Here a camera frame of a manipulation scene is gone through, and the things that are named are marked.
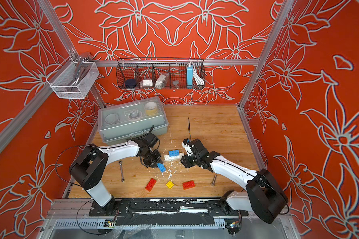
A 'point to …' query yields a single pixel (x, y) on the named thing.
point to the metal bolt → (213, 184)
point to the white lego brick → (167, 158)
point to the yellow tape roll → (151, 108)
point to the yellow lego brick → (169, 184)
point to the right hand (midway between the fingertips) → (180, 160)
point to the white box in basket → (146, 82)
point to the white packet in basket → (160, 80)
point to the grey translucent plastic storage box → (130, 120)
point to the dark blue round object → (130, 83)
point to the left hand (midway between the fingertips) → (163, 163)
